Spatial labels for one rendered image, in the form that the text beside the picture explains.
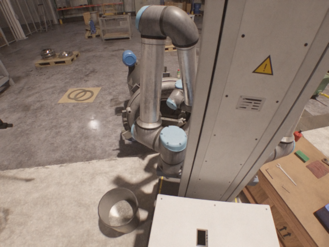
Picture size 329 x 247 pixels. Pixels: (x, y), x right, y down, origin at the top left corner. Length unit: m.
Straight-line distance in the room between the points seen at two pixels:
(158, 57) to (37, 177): 2.04
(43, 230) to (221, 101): 1.89
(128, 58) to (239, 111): 1.60
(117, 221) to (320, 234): 1.53
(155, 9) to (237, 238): 0.99
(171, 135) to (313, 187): 1.32
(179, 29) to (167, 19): 0.06
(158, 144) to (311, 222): 1.23
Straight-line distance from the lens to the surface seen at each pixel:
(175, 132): 0.85
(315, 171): 1.85
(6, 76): 5.14
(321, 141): 3.22
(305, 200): 1.61
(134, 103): 1.38
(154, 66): 0.73
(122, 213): 1.57
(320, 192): 1.75
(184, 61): 0.74
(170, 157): 0.87
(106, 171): 1.96
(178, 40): 0.67
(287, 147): 1.05
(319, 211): 1.57
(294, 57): 0.49
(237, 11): 0.41
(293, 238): 1.67
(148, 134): 0.88
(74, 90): 3.72
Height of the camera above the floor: 1.60
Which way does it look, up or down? 43 degrees down
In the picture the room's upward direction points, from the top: straight up
